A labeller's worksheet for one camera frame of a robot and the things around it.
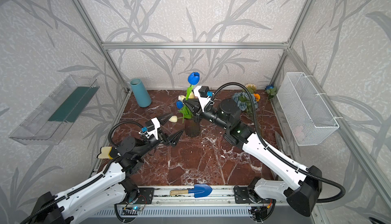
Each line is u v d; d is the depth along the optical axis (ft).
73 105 2.12
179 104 2.42
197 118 1.89
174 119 2.40
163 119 2.11
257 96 3.41
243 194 2.42
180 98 2.56
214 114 1.75
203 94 1.62
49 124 2.09
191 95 2.47
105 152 2.89
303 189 1.24
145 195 2.40
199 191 2.46
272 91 3.78
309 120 1.99
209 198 2.42
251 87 3.77
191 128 3.24
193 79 1.51
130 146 1.72
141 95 3.35
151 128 1.75
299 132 2.42
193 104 1.81
